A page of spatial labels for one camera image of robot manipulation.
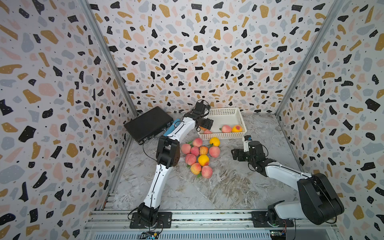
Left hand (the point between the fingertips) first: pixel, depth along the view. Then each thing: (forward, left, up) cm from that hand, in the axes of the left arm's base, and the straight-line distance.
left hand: (209, 121), depth 104 cm
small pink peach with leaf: (-5, +1, -5) cm, 7 cm away
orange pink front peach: (-33, +9, -5) cm, 34 cm away
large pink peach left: (-18, +15, -6) cm, 25 cm away
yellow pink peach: (-3, -20, -5) cm, 21 cm away
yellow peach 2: (-27, +4, -5) cm, 28 cm away
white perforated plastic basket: (+14, -15, -11) cm, 23 cm away
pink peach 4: (-26, +12, -5) cm, 29 cm away
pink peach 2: (-14, +8, -5) cm, 17 cm away
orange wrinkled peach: (-21, +4, -5) cm, 22 cm away
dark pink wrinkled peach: (-20, +10, -6) cm, 23 cm away
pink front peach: (-35, +3, -4) cm, 35 cm away
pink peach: (-3, -13, -6) cm, 14 cm away
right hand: (-22, -17, -3) cm, 28 cm away
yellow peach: (-13, -4, -6) cm, 15 cm away
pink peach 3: (-22, -3, -4) cm, 23 cm away
